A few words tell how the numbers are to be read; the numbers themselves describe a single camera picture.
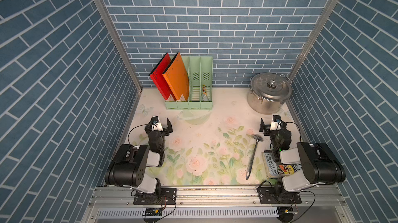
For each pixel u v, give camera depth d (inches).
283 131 28.3
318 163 18.0
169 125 33.2
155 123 29.5
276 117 29.9
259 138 35.8
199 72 43.8
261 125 33.2
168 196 29.1
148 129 31.1
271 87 38.9
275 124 30.5
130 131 38.9
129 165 17.5
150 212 28.4
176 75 37.8
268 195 29.0
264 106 40.8
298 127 41.8
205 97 45.2
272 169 30.9
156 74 35.0
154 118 29.9
